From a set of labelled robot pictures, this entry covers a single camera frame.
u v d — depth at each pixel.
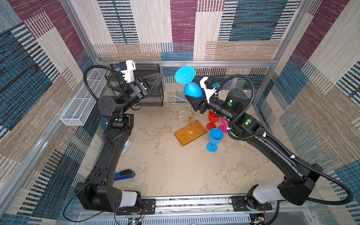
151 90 0.48
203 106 0.52
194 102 0.53
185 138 0.99
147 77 0.48
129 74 0.48
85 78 0.51
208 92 0.48
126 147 0.94
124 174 0.82
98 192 0.38
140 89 0.47
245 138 0.46
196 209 0.73
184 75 0.50
